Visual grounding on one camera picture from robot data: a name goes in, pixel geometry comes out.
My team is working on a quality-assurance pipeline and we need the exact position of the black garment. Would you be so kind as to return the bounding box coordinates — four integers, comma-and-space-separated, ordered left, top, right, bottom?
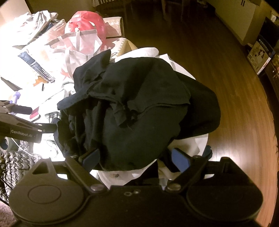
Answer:
54, 50, 221, 171

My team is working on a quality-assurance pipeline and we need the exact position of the grey quilted garment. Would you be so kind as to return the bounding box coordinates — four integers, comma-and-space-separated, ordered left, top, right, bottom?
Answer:
1, 137, 42, 205

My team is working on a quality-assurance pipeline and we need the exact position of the white patterned shopping bag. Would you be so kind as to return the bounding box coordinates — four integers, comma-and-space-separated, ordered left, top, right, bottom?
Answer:
18, 29, 103, 83

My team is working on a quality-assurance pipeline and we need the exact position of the red plastic bag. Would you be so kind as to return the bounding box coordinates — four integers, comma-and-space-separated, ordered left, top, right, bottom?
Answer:
65, 11, 106, 50

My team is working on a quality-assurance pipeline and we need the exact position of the white cardboard box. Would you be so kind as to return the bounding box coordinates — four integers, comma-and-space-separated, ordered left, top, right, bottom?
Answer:
247, 39, 275, 75

